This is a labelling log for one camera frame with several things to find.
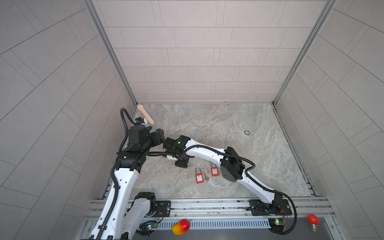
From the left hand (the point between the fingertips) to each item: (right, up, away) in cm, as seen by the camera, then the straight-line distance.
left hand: (160, 130), depth 74 cm
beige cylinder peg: (-24, +13, +36) cm, 46 cm away
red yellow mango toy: (+12, -40, -11) cm, 44 cm away
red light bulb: (+72, -40, -7) cm, 82 cm away
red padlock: (+20, -26, +6) cm, 33 cm away
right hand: (+9, -21, +14) cm, 27 cm away
